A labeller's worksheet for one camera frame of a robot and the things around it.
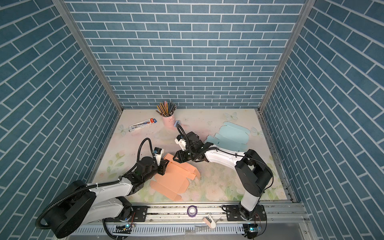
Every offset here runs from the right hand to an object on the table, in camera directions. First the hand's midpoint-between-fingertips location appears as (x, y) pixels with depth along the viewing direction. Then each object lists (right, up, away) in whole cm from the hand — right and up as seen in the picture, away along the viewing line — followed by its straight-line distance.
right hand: (173, 157), depth 83 cm
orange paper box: (0, -14, +2) cm, 14 cm away
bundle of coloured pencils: (-9, +30, +22) cm, 38 cm away
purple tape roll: (+10, -26, -10) cm, 30 cm away
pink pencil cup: (-7, +20, +22) cm, 31 cm away
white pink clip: (+19, -27, -13) cm, 36 cm away
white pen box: (-28, +18, +25) cm, 42 cm away
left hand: (-4, -3, +4) cm, 6 cm away
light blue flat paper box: (+38, +9, +21) cm, 44 cm away
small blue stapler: (-2, +20, +28) cm, 34 cm away
